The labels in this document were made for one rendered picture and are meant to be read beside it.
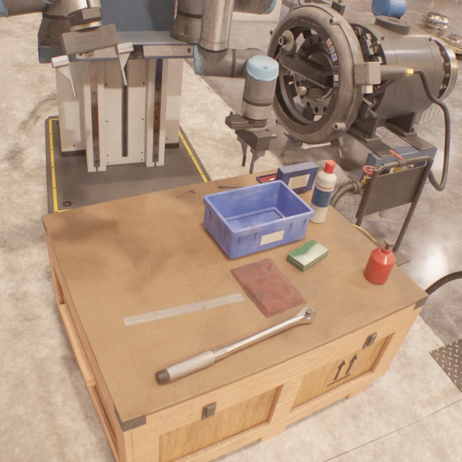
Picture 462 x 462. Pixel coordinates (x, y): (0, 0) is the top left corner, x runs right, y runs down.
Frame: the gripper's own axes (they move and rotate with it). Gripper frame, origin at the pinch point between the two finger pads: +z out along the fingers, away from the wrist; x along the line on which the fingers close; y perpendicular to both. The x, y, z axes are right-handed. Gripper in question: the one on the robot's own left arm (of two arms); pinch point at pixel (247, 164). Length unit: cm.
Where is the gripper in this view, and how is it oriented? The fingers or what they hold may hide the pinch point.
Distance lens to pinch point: 150.3
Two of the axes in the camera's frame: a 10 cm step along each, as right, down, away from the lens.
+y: 8.7, -2.1, 4.4
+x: -4.7, -5.8, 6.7
